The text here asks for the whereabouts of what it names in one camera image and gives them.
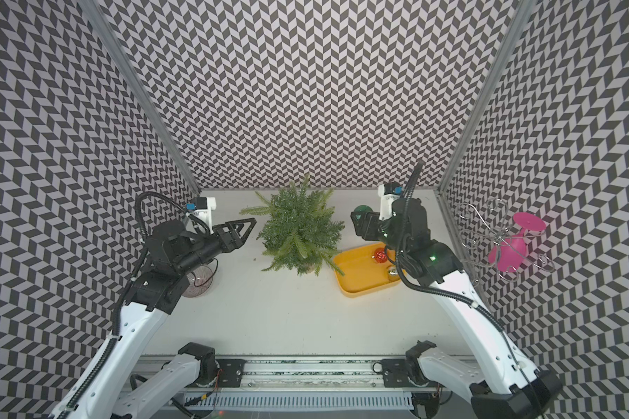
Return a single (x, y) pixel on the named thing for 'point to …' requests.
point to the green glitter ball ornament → (362, 209)
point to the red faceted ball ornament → (381, 255)
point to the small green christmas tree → (299, 230)
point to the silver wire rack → (492, 243)
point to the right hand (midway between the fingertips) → (361, 221)
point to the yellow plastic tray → (362, 274)
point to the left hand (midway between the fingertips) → (250, 226)
